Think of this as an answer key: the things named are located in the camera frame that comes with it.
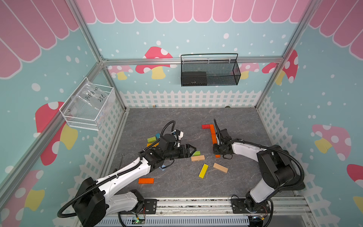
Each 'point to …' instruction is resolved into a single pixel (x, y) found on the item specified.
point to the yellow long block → (203, 170)
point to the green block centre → (197, 153)
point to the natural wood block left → (196, 158)
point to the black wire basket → (209, 69)
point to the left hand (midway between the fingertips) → (191, 152)
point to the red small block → (205, 126)
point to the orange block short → (217, 156)
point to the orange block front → (147, 180)
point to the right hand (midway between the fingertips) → (215, 149)
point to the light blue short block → (162, 166)
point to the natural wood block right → (220, 167)
